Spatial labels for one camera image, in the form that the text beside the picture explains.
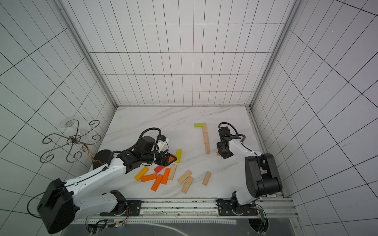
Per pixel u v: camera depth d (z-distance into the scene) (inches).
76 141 25.2
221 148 31.1
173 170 33.4
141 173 33.0
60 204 15.3
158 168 33.7
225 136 28.6
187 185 31.8
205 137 39.5
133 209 28.8
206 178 32.8
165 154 27.2
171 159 28.4
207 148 37.7
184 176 33.0
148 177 32.7
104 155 35.8
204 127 41.9
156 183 31.9
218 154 32.8
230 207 28.6
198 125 42.0
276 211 28.8
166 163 26.9
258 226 26.9
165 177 32.6
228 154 32.0
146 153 25.3
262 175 17.7
